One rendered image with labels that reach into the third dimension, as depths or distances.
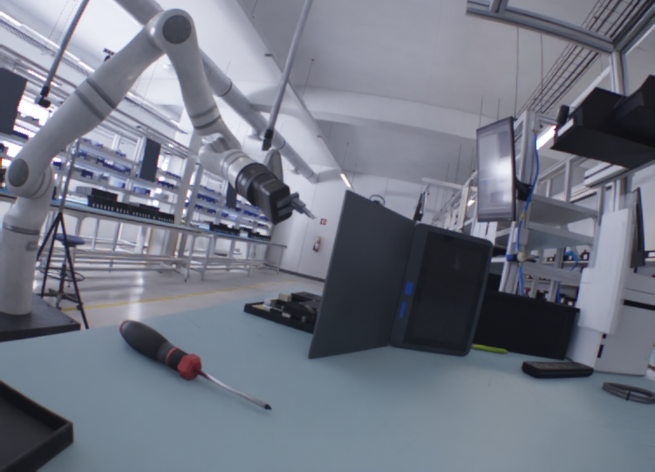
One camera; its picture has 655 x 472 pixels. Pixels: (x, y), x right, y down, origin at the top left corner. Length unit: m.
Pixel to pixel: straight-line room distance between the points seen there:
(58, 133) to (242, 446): 0.66
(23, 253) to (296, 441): 0.68
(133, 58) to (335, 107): 5.58
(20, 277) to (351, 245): 0.66
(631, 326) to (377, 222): 0.60
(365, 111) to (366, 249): 5.72
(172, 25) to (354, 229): 0.53
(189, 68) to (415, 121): 5.46
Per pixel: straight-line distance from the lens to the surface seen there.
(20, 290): 0.84
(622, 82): 1.26
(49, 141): 0.78
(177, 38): 0.77
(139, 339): 0.34
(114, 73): 0.78
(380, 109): 6.16
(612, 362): 0.84
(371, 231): 0.48
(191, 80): 0.79
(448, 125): 6.11
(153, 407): 0.27
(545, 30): 1.24
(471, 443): 0.33
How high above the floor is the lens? 1.14
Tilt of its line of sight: 3 degrees up
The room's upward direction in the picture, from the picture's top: 13 degrees clockwise
